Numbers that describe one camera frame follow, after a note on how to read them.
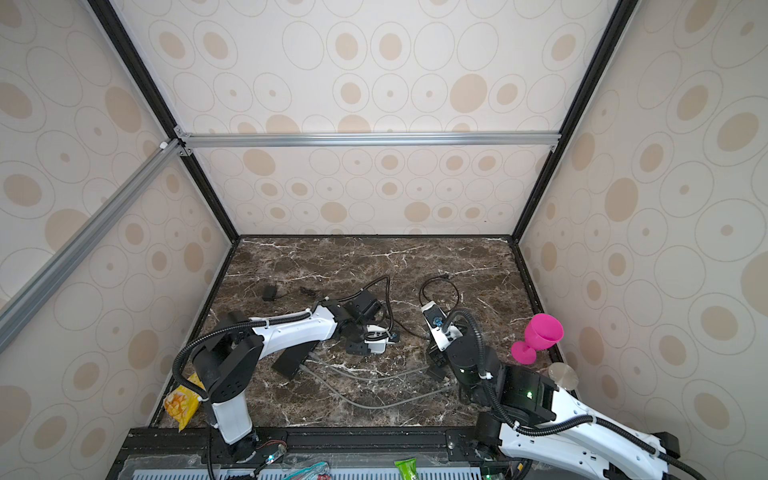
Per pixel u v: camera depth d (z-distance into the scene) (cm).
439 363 59
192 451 74
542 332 80
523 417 44
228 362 47
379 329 80
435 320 52
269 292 103
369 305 71
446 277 108
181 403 78
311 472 69
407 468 69
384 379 85
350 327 66
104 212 67
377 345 86
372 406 80
